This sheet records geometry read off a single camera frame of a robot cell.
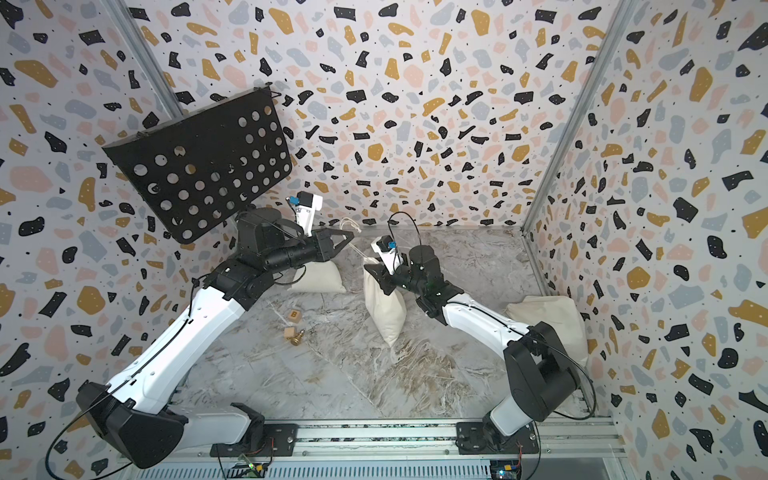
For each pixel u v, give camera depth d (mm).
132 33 717
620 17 718
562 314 872
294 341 894
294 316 945
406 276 704
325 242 593
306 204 596
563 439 763
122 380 395
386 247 678
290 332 906
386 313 839
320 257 587
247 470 718
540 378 443
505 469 716
